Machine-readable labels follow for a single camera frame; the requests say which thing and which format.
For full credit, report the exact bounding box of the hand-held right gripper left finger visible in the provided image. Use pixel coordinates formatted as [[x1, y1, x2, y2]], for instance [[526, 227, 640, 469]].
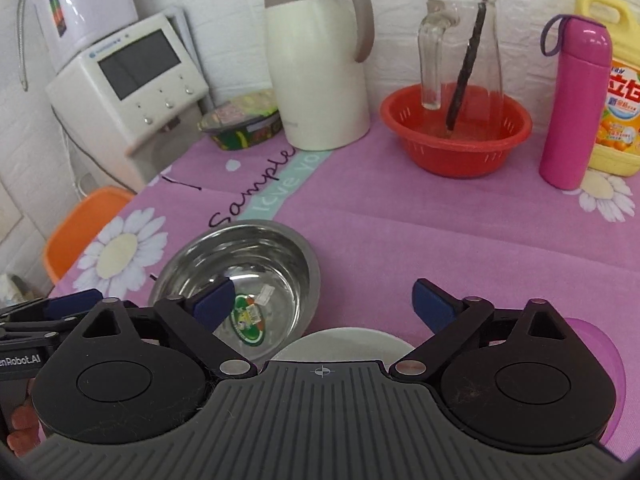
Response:
[[80, 276, 258, 380]]

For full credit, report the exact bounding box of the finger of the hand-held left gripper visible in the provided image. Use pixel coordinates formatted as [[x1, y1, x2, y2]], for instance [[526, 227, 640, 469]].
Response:
[[0, 288, 106, 323], [0, 317, 83, 345]]

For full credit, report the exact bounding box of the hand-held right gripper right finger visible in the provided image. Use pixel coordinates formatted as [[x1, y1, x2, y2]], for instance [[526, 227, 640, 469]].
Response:
[[389, 278, 576, 381]]

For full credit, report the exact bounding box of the stainless steel bowl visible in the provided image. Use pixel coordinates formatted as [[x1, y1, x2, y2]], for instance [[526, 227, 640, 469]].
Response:
[[148, 220, 321, 361]]

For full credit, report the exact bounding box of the red bowl with white inside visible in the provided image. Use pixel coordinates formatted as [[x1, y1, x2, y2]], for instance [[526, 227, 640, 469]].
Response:
[[272, 327, 416, 362]]

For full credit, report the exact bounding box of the purple plastic bowl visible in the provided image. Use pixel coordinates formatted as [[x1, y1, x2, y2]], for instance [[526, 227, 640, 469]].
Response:
[[565, 317, 627, 461]]

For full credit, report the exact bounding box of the person's left hand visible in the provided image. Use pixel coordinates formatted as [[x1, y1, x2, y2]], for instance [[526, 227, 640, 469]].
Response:
[[6, 402, 42, 458]]

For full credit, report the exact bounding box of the orange plastic chair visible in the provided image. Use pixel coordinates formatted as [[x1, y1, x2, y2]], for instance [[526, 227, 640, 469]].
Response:
[[42, 186, 136, 286]]

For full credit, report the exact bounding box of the pink floral tablecloth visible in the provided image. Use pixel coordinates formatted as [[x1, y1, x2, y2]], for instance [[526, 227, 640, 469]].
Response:
[[50, 110, 640, 461]]

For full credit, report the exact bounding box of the red plastic basket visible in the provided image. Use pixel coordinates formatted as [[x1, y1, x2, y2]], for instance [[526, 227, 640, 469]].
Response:
[[379, 84, 533, 178]]

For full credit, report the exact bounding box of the green instant noodle bowl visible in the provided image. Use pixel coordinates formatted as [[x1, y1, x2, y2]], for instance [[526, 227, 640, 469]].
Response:
[[197, 89, 282, 152]]

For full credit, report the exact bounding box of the white water dispenser with screen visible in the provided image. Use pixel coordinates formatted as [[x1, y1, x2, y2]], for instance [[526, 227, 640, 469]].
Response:
[[45, 7, 210, 192]]

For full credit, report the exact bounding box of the clear glass pitcher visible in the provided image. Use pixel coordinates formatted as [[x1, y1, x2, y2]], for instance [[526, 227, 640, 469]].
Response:
[[418, 0, 503, 136]]

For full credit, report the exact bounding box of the cream thermos jug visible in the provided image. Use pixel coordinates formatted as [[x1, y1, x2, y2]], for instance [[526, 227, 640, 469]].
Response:
[[263, 0, 376, 151]]

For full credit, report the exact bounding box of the pink insulated bottle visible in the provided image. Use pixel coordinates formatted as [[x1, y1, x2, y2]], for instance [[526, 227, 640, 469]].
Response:
[[539, 13, 613, 191]]

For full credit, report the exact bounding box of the dark stirring stick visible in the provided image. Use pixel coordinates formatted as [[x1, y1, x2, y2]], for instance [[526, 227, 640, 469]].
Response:
[[445, 0, 496, 133]]

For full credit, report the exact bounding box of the yellow detergent bottle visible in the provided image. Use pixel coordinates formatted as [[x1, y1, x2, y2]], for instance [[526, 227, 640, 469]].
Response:
[[575, 0, 640, 177]]

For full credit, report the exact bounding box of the white water purifier tank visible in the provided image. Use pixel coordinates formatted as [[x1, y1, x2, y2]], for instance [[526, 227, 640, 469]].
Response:
[[32, 0, 138, 68]]

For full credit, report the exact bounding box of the grey flexible hose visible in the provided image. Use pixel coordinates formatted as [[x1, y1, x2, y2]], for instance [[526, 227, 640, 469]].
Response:
[[16, 0, 41, 92]]

